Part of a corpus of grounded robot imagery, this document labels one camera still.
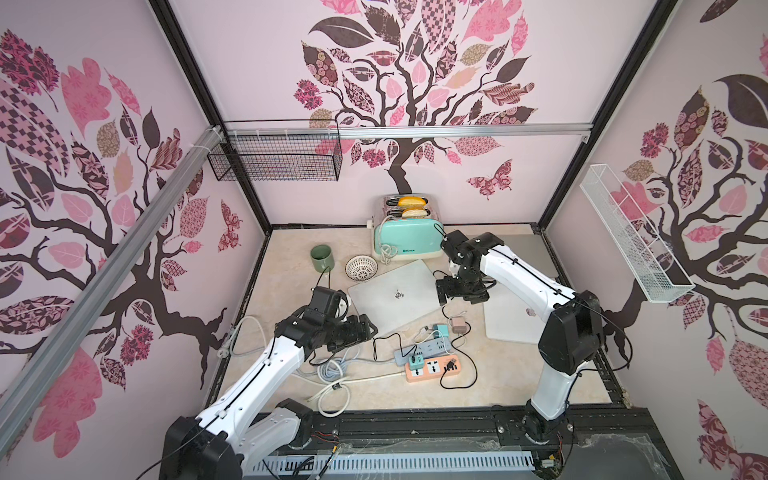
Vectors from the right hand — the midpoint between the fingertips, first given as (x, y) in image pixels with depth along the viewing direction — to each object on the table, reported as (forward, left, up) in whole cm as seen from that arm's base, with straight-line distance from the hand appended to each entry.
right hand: (456, 304), depth 83 cm
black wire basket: (+84, +69, +1) cm, 108 cm away
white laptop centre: (+10, +17, -12) cm, 23 cm away
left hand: (-10, +26, -2) cm, 28 cm away
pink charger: (-1, -2, -11) cm, 11 cm away
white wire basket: (+1, -48, +13) cm, 50 cm away
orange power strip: (-15, +7, -10) cm, 19 cm away
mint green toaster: (+29, +16, -3) cm, 33 cm away
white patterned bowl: (+22, +30, -11) cm, 39 cm away
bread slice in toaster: (+36, +11, +7) cm, 39 cm away
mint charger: (-14, +12, -8) cm, 20 cm away
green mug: (+24, +43, -7) cm, 50 cm away
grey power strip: (-9, +9, -10) cm, 16 cm away
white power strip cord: (-17, +31, -9) cm, 37 cm away
